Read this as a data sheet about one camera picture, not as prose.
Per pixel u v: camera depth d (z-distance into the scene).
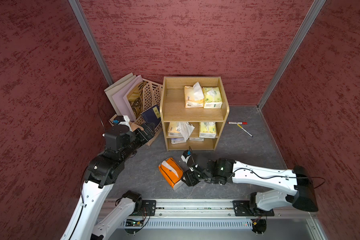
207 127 0.78
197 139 0.95
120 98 0.87
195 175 0.61
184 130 0.79
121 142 0.44
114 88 0.89
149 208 0.73
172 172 0.79
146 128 0.55
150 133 0.55
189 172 0.62
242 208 0.74
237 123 1.10
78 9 0.71
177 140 0.94
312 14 0.74
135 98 0.96
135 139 0.49
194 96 0.74
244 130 1.06
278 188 0.43
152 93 1.03
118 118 0.54
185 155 0.65
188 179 0.61
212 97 0.74
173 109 0.76
